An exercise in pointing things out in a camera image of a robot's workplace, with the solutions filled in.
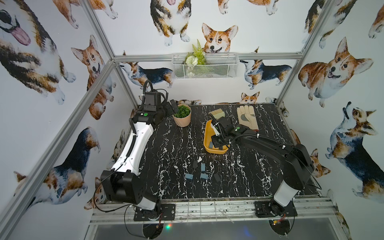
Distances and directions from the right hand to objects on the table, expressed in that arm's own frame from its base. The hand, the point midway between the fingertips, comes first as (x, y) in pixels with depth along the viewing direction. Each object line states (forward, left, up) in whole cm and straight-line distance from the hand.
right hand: (212, 140), depth 85 cm
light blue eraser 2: (-15, +5, -13) cm, 21 cm away
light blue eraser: (-15, +14, -13) cm, 24 cm away
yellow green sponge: (+33, -6, -14) cm, 37 cm away
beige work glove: (+29, -27, -14) cm, 42 cm away
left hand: (+12, +21, +17) cm, 30 cm away
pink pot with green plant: (+20, +19, -3) cm, 28 cm away
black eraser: (-16, -2, -14) cm, 21 cm away
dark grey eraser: (-8, +10, -13) cm, 19 cm away
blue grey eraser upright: (-10, +6, -13) cm, 17 cm away
